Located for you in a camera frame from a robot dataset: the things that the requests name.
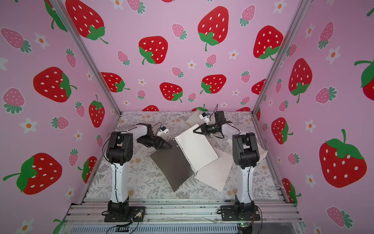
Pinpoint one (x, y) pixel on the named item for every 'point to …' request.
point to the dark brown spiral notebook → (191, 151)
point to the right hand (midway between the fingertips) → (197, 130)
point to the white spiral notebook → (194, 118)
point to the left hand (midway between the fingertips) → (171, 150)
